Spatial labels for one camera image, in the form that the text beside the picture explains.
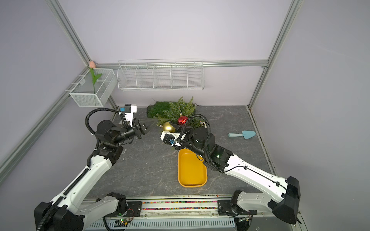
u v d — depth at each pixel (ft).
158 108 3.76
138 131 1.88
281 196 1.28
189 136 1.73
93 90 2.89
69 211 1.27
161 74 3.17
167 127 2.00
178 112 2.22
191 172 2.82
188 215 2.40
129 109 1.86
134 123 1.91
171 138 1.60
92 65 2.92
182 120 2.29
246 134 3.36
